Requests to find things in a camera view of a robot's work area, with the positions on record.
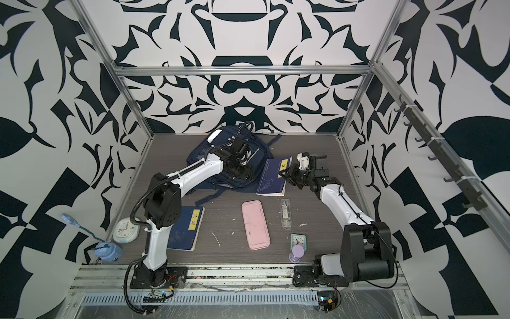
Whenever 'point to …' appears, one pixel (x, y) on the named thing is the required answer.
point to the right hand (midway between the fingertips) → (279, 170)
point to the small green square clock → (298, 239)
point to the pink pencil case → (257, 230)
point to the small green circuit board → (328, 301)
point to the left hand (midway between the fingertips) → (246, 171)
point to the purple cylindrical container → (297, 254)
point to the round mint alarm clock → (125, 231)
